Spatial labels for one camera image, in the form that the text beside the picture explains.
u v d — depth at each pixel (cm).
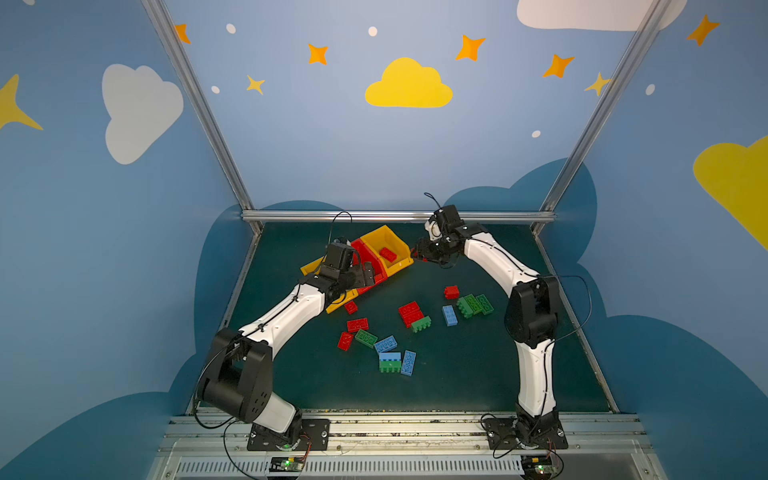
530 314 55
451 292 101
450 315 96
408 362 84
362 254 108
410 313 96
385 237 115
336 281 67
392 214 131
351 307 96
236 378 43
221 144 94
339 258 67
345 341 90
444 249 82
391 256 111
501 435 74
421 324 92
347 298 97
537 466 71
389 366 83
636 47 75
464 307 96
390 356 86
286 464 71
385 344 88
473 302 98
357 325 93
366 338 90
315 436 74
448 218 78
